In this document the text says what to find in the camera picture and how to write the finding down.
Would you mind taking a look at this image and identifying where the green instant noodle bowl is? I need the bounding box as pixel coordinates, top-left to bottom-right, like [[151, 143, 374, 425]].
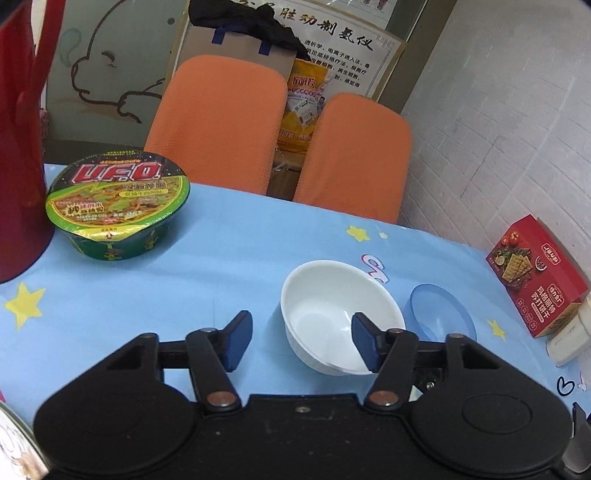
[[45, 153, 191, 261]]

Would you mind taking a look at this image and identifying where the red thermos jug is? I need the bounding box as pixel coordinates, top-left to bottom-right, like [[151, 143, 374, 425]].
[[0, 0, 63, 284]]

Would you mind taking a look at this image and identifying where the cartoon outline wall decal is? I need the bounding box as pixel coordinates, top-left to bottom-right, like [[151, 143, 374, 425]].
[[60, 0, 167, 125]]

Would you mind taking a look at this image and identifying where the white tumbler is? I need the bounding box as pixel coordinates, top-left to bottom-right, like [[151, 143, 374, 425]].
[[545, 300, 591, 367]]

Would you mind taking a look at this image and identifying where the blue cartoon tablecloth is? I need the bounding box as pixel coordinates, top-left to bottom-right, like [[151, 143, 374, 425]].
[[0, 164, 591, 480]]

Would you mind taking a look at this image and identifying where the wall poster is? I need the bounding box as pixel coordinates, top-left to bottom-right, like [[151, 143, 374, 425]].
[[272, 9, 409, 104]]

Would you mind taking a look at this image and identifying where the white ceramic bowl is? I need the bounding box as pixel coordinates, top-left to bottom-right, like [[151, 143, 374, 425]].
[[281, 260, 407, 376]]

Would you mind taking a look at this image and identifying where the gold-rimmed white plate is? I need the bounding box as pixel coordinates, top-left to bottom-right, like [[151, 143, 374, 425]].
[[0, 404, 49, 480]]

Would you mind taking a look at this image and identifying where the cardboard box with black cloth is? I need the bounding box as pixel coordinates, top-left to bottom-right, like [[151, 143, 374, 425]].
[[189, 0, 308, 58]]

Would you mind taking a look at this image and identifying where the red cracker box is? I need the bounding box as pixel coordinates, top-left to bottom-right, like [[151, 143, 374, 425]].
[[486, 215, 591, 339]]

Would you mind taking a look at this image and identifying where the yellow plastic bag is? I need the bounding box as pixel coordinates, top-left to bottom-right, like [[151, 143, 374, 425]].
[[276, 58, 333, 155]]

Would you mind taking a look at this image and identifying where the blue plastic bowl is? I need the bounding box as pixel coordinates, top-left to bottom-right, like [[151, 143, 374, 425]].
[[409, 283, 478, 343]]

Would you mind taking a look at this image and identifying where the orange chair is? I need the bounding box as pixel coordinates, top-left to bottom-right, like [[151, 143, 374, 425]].
[[294, 92, 413, 224], [144, 54, 289, 195]]

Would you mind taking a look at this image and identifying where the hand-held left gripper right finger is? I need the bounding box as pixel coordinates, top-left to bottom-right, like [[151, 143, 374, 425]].
[[351, 312, 506, 410]]

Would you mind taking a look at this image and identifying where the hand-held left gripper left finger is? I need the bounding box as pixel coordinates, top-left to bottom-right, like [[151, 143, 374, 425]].
[[99, 310, 254, 413]]

